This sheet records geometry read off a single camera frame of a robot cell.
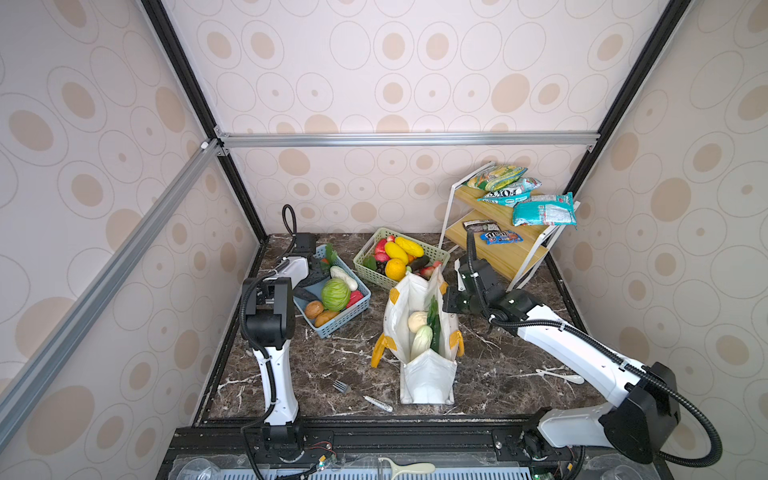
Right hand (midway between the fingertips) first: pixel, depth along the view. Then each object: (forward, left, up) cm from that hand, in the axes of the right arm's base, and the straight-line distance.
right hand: (443, 295), depth 81 cm
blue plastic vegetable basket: (-3, +34, -14) cm, 37 cm away
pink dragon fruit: (+27, +18, -13) cm, 35 cm away
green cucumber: (-2, +2, -12) cm, 12 cm away
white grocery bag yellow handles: (-19, +5, -12) cm, 23 cm away
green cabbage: (+4, +31, -5) cm, 31 cm away
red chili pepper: (+8, +26, -11) cm, 29 cm away
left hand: (+22, +42, -12) cm, 49 cm away
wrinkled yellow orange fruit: (+15, +13, -7) cm, 21 cm away
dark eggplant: (+23, +5, -13) cm, 27 cm away
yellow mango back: (+27, +8, -10) cm, 30 cm away
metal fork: (-18, +28, -17) cm, 38 cm away
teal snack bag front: (+13, -25, +18) cm, 34 cm away
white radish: (+23, +35, -10) cm, 43 cm away
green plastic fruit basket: (+17, +20, -10) cm, 28 cm away
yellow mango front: (+26, +13, -11) cm, 31 cm away
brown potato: (+3, +38, -11) cm, 40 cm away
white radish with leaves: (-7, +5, -11) cm, 14 cm away
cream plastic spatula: (-37, +9, -17) cm, 42 cm away
